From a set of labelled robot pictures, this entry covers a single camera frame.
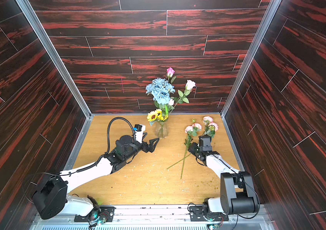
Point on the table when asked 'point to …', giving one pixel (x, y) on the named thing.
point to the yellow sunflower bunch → (154, 115)
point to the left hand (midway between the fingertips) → (154, 136)
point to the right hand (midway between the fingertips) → (194, 147)
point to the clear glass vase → (161, 130)
